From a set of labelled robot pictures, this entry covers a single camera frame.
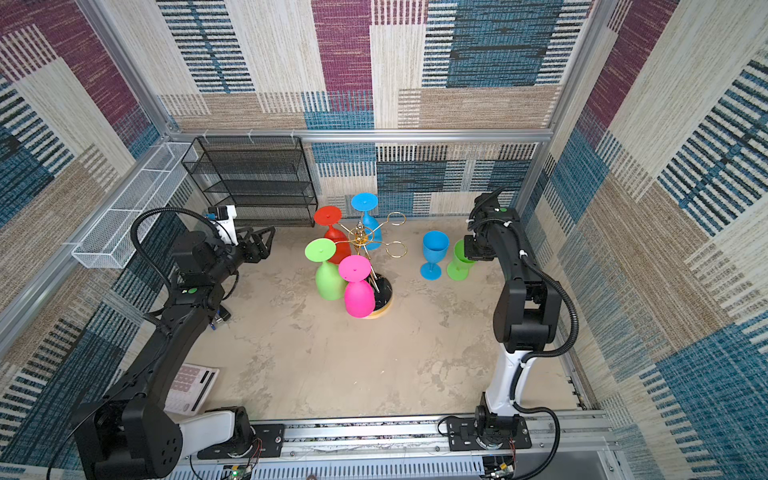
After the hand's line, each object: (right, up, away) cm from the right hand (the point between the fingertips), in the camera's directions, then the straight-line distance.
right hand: (480, 258), depth 91 cm
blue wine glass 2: (-34, +16, -6) cm, 38 cm away
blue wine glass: (-12, +4, +8) cm, 15 cm away
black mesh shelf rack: (-71, +28, +18) cm, 78 cm away
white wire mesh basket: (-92, +4, -20) cm, 95 cm away
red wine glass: (-43, +12, -9) cm, 46 cm away
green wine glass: (-3, -4, +14) cm, 15 cm away
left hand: (-59, +9, -14) cm, 62 cm away
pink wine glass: (-34, -9, -17) cm, 39 cm away
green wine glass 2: (-42, -7, -11) cm, 45 cm away
